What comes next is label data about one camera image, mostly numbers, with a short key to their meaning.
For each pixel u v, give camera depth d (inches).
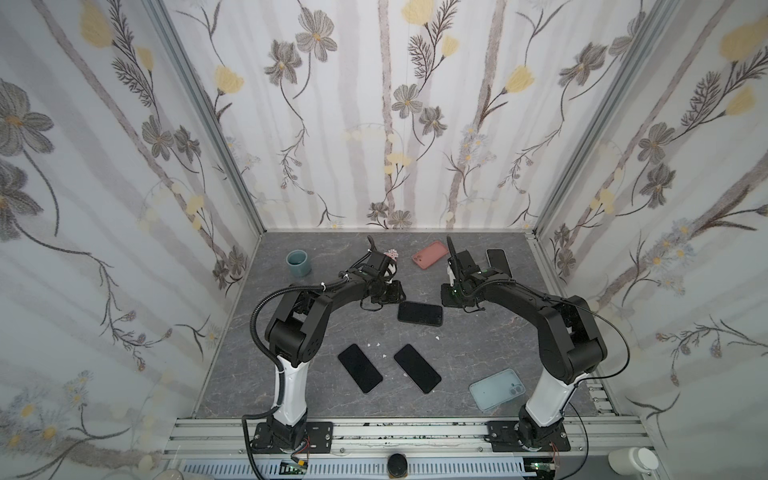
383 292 33.2
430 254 44.7
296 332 20.5
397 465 24.7
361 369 34.4
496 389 32.5
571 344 19.1
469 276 28.2
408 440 29.5
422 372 33.2
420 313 38.0
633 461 25.3
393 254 43.5
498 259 44.2
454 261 30.2
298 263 40.3
